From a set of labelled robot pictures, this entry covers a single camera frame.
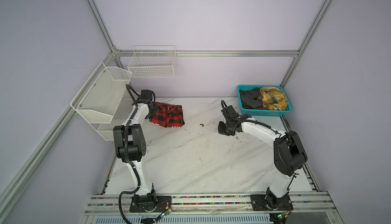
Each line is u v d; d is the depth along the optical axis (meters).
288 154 0.47
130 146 0.53
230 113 0.74
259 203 0.73
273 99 1.04
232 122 0.68
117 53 0.93
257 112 1.04
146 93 0.78
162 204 0.74
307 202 0.75
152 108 0.77
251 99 1.09
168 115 1.03
